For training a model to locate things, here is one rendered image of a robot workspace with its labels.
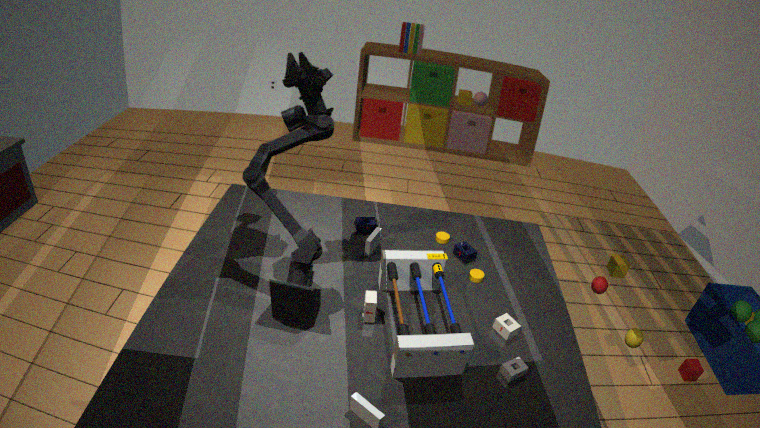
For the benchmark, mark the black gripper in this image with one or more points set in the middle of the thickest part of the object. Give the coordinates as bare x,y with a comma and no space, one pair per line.
298,76

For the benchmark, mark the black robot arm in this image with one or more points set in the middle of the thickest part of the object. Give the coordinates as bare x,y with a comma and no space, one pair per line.
318,126

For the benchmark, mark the yellow short cylinder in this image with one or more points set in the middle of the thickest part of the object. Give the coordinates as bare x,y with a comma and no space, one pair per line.
442,238
476,275

